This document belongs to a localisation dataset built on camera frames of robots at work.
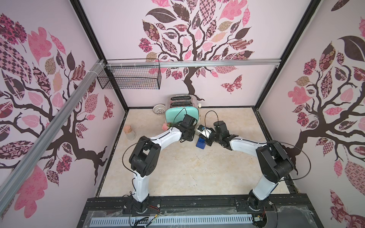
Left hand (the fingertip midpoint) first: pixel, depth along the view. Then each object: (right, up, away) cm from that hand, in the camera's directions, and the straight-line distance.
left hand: (196, 132), depth 94 cm
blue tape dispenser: (+3, -7, -3) cm, 8 cm away
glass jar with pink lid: (-45, -2, +2) cm, 45 cm away
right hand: (+3, 0, -1) cm, 4 cm away
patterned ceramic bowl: (-30, +18, +23) cm, 42 cm away
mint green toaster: (-12, +19, +6) cm, 24 cm away
